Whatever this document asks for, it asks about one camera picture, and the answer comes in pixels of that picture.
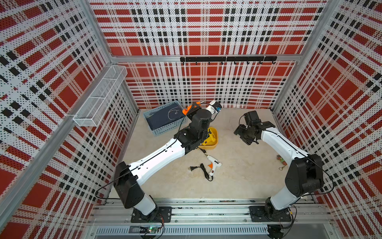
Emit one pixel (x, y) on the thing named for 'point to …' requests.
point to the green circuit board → (151, 229)
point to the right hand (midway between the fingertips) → (239, 134)
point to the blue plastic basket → (169, 127)
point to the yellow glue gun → (211, 138)
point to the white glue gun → (214, 164)
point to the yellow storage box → (214, 144)
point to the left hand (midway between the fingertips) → (194, 104)
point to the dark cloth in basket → (164, 115)
